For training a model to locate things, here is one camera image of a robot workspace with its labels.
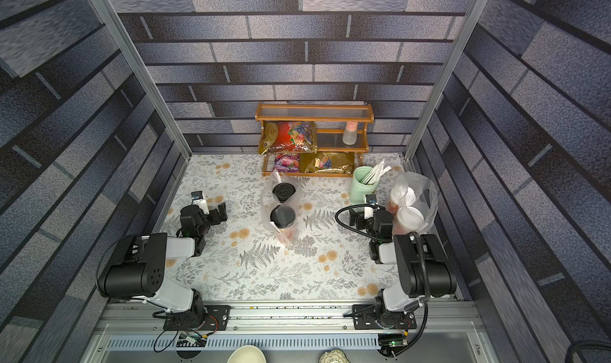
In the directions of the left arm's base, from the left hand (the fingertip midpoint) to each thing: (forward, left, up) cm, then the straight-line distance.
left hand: (214, 203), depth 94 cm
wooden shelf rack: (+37, -48, +14) cm, 62 cm away
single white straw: (-16, -28, +12) cm, 35 cm away
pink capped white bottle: (+28, -56, +12) cm, 64 cm away
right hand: (0, -61, 0) cm, 61 cm away
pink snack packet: (+26, -28, -3) cm, 38 cm away
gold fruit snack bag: (+23, -46, -1) cm, 51 cm away
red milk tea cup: (-14, -71, +13) cm, 74 cm away
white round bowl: (-48, -21, -4) cm, 53 cm away
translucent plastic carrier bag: (-6, -75, +11) cm, 77 cm away
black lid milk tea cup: (-14, -31, +13) cm, 36 cm away
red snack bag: (+24, -33, +16) cm, 43 cm away
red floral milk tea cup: (-6, -70, +16) cm, 72 cm away
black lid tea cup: (-2, -29, +12) cm, 32 cm away
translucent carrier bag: (-7, -29, +11) cm, 31 cm away
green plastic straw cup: (+4, -59, +5) cm, 59 cm away
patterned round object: (-48, -46, -5) cm, 67 cm away
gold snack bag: (+27, -21, +14) cm, 37 cm away
